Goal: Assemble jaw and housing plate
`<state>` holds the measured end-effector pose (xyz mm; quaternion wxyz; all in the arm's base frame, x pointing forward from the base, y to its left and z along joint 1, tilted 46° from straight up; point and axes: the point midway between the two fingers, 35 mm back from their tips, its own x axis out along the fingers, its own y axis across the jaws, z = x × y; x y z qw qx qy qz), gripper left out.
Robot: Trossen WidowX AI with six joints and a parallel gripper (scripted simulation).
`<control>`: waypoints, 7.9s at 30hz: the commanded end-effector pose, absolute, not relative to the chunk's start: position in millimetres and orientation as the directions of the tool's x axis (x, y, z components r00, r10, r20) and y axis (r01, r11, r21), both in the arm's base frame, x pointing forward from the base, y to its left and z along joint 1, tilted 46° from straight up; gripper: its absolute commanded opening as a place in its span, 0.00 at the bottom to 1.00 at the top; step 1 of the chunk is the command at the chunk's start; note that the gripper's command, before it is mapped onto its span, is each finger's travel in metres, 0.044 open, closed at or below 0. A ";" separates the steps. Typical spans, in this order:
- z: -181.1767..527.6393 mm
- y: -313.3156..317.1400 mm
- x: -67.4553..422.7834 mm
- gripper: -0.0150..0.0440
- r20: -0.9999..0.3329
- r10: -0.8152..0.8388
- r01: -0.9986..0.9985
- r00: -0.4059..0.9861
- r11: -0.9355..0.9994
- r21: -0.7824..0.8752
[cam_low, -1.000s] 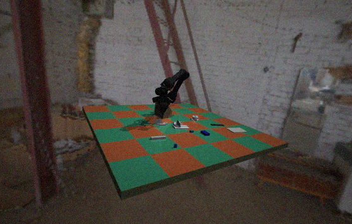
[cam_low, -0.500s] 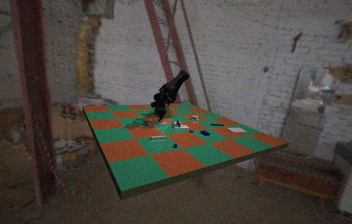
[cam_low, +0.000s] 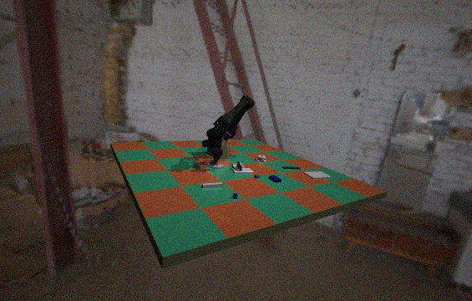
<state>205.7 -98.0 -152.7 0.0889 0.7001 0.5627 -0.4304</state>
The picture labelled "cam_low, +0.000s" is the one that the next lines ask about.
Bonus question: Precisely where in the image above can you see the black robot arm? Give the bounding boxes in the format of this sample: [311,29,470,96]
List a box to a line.
[202,95,255,148]

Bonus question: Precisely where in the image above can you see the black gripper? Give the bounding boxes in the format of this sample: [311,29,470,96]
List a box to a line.
[211,137,223,164]

